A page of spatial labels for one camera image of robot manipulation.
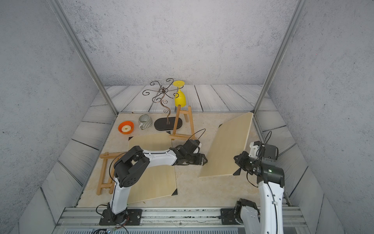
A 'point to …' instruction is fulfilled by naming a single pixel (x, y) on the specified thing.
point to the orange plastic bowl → (126, 123)
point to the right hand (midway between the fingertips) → (236, 157)
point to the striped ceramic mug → (145, 121)
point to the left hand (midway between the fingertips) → (207, 163)
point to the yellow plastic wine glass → (180, 99)
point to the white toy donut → (126, 128)
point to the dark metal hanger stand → (163, 123)
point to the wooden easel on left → (105, 155)
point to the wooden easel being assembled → (186, 113)
